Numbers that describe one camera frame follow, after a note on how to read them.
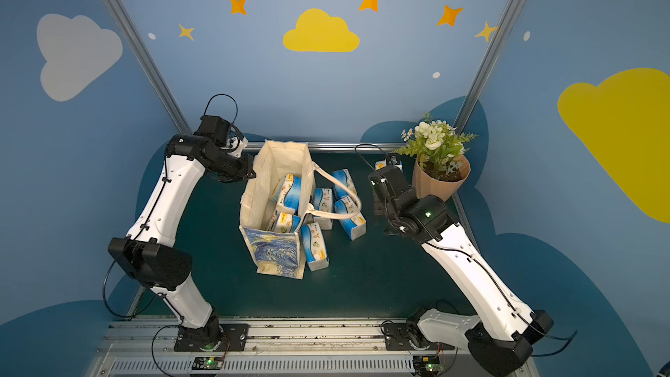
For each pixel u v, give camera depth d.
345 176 1.04
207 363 0.70
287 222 0.80
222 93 0.67
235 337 0.75
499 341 0.38
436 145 0.86
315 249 0.84
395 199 0.47
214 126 0.61
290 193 0.87
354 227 0.89
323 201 0.96
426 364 0.71
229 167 0.66
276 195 0.86
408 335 0.66
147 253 0.44
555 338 0.37
